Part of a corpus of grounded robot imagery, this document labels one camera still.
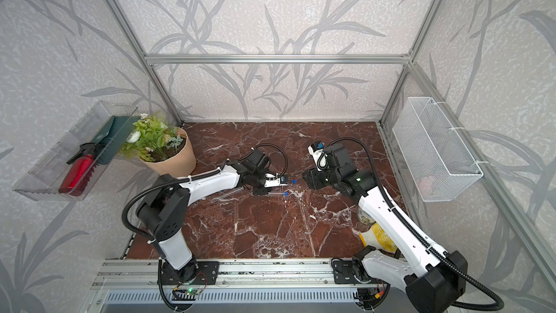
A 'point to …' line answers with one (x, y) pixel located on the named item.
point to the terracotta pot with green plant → (163, 148)
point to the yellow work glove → (376, 238)
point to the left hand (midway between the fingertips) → (271, 183)
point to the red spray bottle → (81, 168)
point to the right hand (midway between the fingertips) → (308, 171)
